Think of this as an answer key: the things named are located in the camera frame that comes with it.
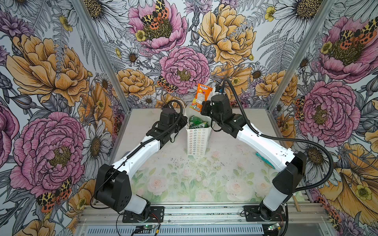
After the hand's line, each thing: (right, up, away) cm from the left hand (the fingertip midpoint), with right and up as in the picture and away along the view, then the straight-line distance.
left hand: (188, 121), depth 83 cm
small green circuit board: (-21, -53, -10) cm, 58 cm away
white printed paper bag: (+5, -10, +1) cm, 11 cm away
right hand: (+7, +8, -5) cm, 12 cm away
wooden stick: (+56, -44, -6) cm, 71 cm away
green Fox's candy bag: (+4, -1, +12) cm, 12 cm away
